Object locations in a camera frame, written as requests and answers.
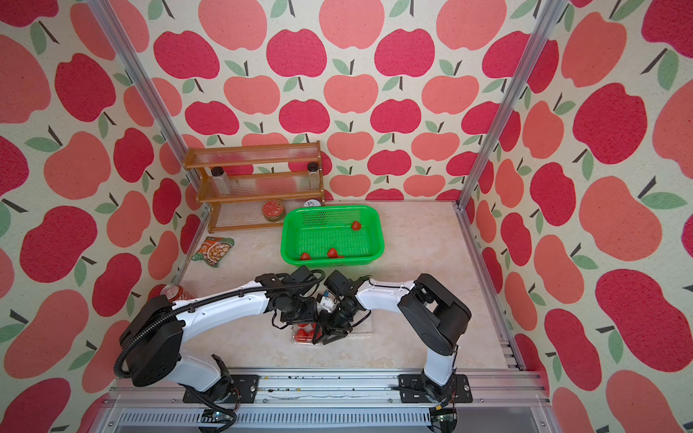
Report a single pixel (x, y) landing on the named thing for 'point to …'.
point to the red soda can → (174, 292)
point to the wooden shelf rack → (248, 186)
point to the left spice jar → (221, 179)
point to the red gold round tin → (273, 210)
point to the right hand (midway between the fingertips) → (318, 347)
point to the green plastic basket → (316, 229)
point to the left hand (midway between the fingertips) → (316, 326)
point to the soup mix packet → (214, 250)
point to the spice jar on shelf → (314, 176)
